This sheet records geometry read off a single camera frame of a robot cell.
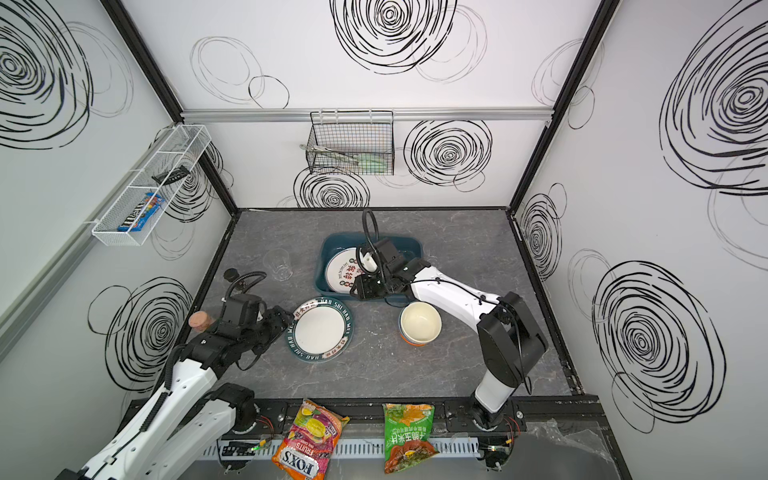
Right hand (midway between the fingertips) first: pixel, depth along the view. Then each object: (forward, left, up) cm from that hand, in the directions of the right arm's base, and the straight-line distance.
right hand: (352, 292), depth 82 cm
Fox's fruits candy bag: (-35, +8, -10) cm, 37 cm away
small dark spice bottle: (+7, +37, -2) cm, 38 cm away
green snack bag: (-31, -15, -8) cm, 35 cm away
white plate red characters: (+16, +7, -12) cm, 21 cm away
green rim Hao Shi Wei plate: (-6, +10, -12) cm, 16 cm away
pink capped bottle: (-8, +40, -2) cm, 41 cm away
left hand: (-7, +16, -4) cm, 18 cm away
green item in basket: (+32, -5, +21) cm, 38 cm away
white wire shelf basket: (+39, +54, +22) cm, 70 cm away
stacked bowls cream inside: (-5, -19, -9) cm, 22 cm away
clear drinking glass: (+17, +28, -9) cm, 34 cm away
